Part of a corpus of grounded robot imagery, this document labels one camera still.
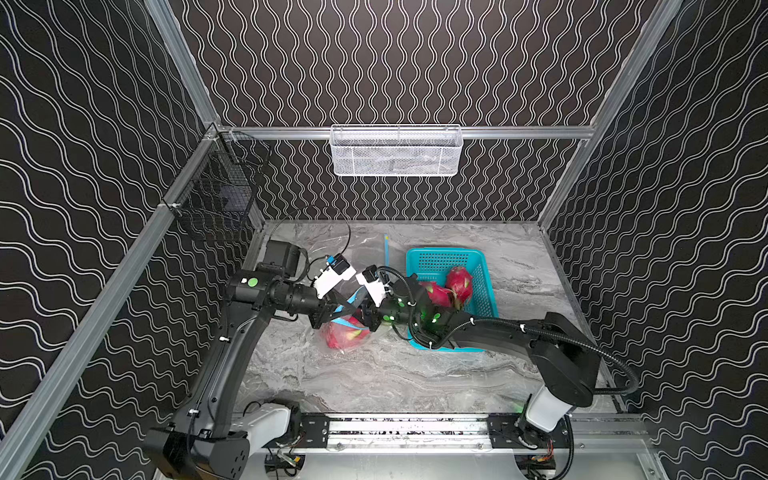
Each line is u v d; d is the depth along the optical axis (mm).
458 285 945
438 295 897
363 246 1131
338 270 586
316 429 751
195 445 368
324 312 569
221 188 995
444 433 763
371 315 668
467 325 563
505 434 744
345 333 729
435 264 1034
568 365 456
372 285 671
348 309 654
